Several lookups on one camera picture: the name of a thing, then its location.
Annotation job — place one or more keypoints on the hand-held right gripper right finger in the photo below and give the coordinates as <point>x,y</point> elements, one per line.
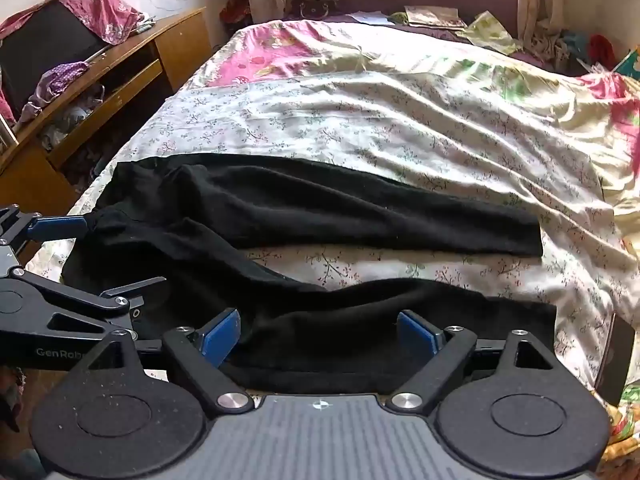
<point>415,335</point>

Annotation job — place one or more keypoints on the white paper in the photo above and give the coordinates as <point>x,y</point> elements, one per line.
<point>370,17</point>

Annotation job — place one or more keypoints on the magazine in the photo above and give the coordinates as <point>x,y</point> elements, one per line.
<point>435,16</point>

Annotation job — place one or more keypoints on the red cloth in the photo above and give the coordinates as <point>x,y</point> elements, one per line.
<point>602,50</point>
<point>235,10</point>

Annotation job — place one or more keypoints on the dark handbag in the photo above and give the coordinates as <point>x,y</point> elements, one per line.
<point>312,7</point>

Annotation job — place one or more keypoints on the black monitor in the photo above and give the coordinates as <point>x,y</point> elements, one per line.
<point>45,50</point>

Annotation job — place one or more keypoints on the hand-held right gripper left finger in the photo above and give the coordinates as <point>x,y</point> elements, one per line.
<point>222,337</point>

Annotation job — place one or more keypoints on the white floral bed sheet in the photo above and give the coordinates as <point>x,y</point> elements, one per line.
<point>375,125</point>

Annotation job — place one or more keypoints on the grey cloth bundle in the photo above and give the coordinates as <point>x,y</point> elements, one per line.
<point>70,120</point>

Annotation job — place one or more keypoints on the purple cloth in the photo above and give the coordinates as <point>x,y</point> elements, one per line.
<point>60,75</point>

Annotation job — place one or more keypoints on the cartoon print quilt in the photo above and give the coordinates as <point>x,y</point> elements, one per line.
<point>400,55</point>

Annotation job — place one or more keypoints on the green print cloth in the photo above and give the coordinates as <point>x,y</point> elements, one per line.
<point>490,32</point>

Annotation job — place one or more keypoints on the black phone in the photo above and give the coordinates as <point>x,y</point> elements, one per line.
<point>617,360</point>

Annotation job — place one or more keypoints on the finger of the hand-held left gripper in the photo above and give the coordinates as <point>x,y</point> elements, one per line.
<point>75,300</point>
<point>55,228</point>

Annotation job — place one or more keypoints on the pile of clothes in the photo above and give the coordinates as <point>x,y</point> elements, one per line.
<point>560,45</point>

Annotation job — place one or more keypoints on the black pants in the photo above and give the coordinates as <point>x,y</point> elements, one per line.
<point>300,210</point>

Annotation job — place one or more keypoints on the colourful picture book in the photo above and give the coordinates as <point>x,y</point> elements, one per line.
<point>631,65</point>

